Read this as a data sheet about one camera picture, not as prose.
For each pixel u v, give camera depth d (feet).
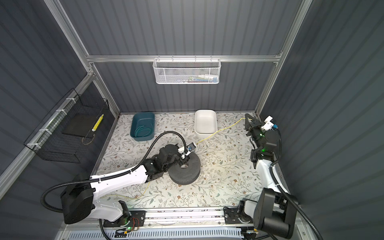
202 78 3.00
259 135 2.18
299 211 1.21
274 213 1.34
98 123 2.56
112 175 1.57
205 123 3.65
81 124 2.46
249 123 2.21
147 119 3.82
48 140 2.11
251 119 2.42
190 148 2.13
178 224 2.40
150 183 1.93
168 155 1.90
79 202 1.37
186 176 2.70
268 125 2.32
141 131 3.53
